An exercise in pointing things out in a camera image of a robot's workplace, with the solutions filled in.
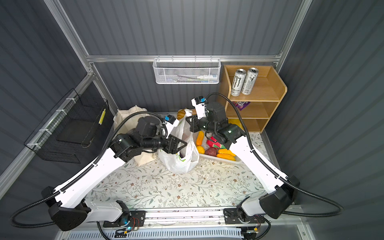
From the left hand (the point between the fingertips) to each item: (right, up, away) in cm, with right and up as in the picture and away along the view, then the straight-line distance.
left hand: (182, 140), depth 66 cm
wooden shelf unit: (+48, +19, +34) cm, 62 cm away
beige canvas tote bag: (-38, +8, +33) cm, 51 cm away
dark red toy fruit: (+16, -9, +24) cm, 30 cm away
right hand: (+2, +9, +2) cm, 10 cm away
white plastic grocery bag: (+2, -9, +4) cm, 10 cm away
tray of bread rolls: (-6, +16, +50) cm, 53 cm away
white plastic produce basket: (+18, -12, +18) cm, 28 cm away
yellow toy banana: (+25, -11, +25) cm, 37 cm away
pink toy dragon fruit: (+17, -4, +27) cm, 32 cm away
